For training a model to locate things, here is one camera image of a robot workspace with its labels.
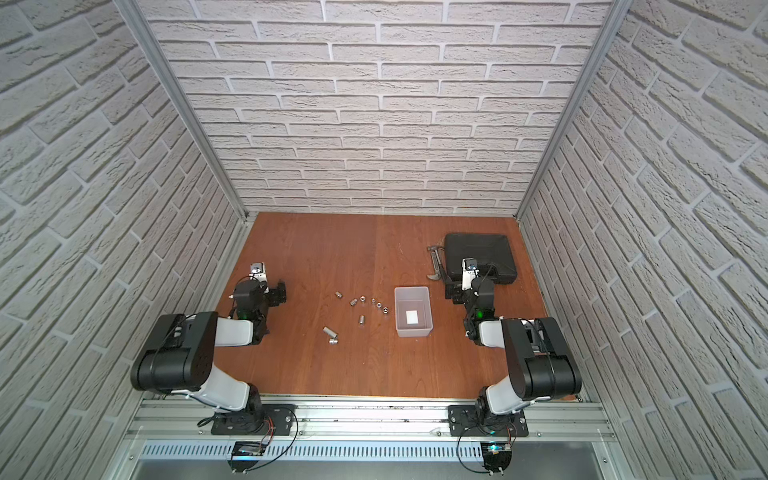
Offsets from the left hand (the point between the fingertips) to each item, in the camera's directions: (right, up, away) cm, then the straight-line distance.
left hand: (266, 276), depth 94 cm
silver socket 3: (+31, -7, +1) cm, 32 cm away
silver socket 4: (+37, -9, -1) cm, 38 cm away
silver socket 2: (+28, -9, +1) cm, 29 cm away
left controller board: (+5, -41, -23) cm, 48 cm away
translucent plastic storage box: (+48, -8, +2) cm, 48 cm away
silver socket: (+23, -6, +2) cm, 24 cm away
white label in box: (+47, -13, -1) cm, 49 cm away
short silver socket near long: (+23, -18, -8) cm, 31 cm away
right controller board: (+66, -41, -23) cm, 82 cm away
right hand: (+65, 0, +1) cm, 65 cm away
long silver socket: (+22, -16, -6) cm, 28 cm away
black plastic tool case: (+76, +7, +9) cm, 77 cm away
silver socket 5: (+39, -11, -2) cm, 40 cm away
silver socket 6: (+31, -13, -4) cm, 34 cm away
